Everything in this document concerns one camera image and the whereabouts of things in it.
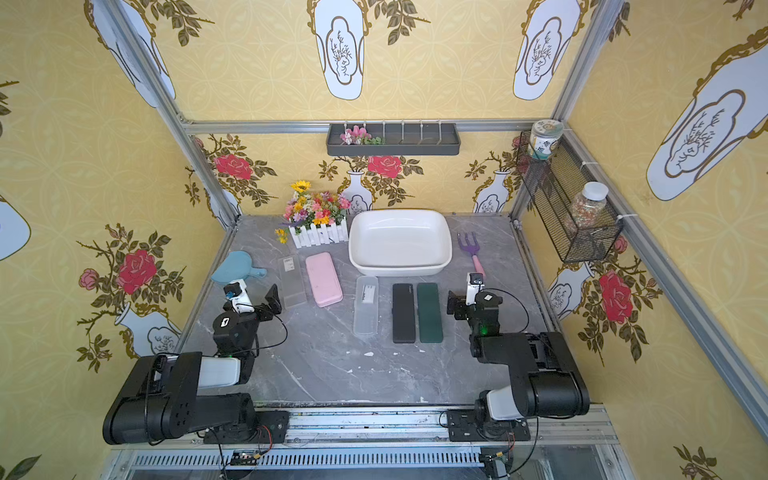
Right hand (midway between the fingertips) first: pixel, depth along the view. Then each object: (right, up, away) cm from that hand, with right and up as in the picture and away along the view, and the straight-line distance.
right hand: (472, 290), depth 94 cm
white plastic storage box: (-23, +15, +16) cm, 32 cm away
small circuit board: (-61, -38, -21) cm, 75 cm away
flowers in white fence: (-51, +23, +7) cm, 57 cm away
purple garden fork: (+5, +13, +18) cm, 22 cm away
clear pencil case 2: (-34, -5, +2) cm, 34 cm away
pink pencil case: (-48, +2, +8) cm, 49 cm away
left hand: (-68, +1, -6) cm, 68 cm away
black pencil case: (-22, -6, +1) cm, 23 cm away
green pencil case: (-14, -11, -4) cm, 18 cm away
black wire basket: (+27, +34, +4) cm, 44 cm away
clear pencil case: (-58, 0, +5) cm, 58 cm away
